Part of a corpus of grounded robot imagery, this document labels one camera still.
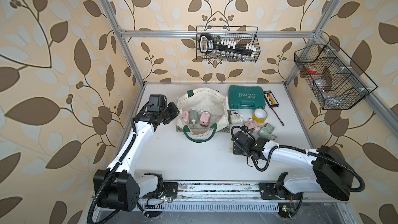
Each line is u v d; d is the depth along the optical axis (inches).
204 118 36.2
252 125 36.0
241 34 35.8
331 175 16.2
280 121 39.0
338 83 28.5
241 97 41.9
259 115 40.0
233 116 37.9
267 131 35.2
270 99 42.6
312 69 31.7
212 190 29.7
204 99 37.1
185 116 36.9
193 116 36.8
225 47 33.1
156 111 23.9
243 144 25.7
